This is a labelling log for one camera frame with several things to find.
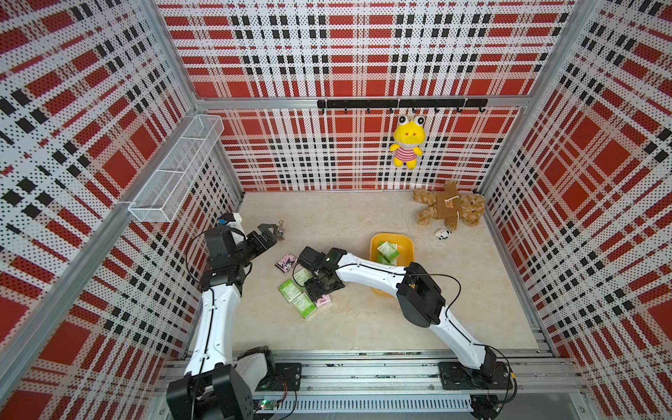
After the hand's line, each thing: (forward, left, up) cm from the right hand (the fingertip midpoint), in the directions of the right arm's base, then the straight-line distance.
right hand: (324, 290), depth 89 cm
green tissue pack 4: (+4, +8, +2) cm, 9 cm away
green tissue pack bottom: (-5, +6, 0) cm, 8 cm away
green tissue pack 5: (0, +12, +1) cm, 12 cm away
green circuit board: (-32, +13, 0) cm, 35 cm away
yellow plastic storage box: (+18, -31, -1) cm, 36 cm away
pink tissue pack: (-4, +1, +1) cm, 4 cm away
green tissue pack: (+12, -21, +1) cm, 24 cm away
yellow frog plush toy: (+44, -31, +32) cm, 62 cm away
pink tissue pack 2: (+10, +15, +1) cm, 18 cm away
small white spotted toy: (+24, -47, -1) cm, 53 cm away
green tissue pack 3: (+12, -25, +2) cm, 28 cm away
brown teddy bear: (+35, -51, +4) cm, 62 cm away
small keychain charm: (+26, +20, -1) cm, 33 cm away
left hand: (+10, +15, +20) cm, 27 cm away
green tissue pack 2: (+15, -23, +3) cm, 27 cm away
